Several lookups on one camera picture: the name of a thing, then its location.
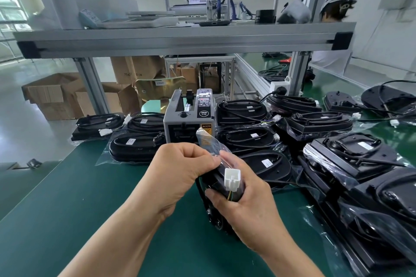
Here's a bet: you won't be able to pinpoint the person's left hand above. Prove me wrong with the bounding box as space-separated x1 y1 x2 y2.
138 142 222 220

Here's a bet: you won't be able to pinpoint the person's right hand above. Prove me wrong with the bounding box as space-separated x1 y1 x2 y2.
205 150 298 256

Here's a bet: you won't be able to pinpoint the group of bagged black lamps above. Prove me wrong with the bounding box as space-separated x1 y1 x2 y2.
216 92 416 277

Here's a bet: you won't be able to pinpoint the bagged black lamp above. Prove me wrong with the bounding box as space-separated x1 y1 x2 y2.
70 113 127 142

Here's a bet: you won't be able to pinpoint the unbagged black lamps with cables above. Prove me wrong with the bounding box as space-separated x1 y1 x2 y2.
323 82 416 122

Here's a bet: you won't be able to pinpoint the person's left forearm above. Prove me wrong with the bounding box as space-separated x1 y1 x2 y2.
58 196 171 277

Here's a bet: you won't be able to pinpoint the grey tape dispenser machine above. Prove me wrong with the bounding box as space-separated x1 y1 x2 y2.
164 88 217 145

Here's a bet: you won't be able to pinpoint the green round stool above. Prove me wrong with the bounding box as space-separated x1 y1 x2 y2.
141 100 170 113

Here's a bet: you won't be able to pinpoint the white power socket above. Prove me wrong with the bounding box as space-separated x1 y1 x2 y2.
270 84 290 97

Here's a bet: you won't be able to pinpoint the grey metal shelf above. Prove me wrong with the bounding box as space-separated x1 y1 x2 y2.
13 22 357 60

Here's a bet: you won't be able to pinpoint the white flat scale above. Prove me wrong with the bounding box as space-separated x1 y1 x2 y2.
101 14 179 29

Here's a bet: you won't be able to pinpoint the black phone on shelf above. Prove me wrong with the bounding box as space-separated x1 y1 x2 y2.
198 19 231 27

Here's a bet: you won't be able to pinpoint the white handset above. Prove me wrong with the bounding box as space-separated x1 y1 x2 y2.
78 9 104 29

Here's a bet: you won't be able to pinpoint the white box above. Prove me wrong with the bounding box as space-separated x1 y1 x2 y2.
73 0 139 21

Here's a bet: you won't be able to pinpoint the black cup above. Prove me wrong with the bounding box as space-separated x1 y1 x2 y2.
255 9 277 24

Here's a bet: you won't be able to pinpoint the grey barcode scanner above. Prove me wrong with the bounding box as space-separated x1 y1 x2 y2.
277 0 312 24

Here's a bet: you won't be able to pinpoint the window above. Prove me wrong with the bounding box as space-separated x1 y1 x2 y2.
0 0 30 63

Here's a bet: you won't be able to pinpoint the bundle of black cables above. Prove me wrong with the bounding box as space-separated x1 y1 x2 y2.
259 64 290 83

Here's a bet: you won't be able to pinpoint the metal floor bracket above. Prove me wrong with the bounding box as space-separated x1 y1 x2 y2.
6 158 43 169

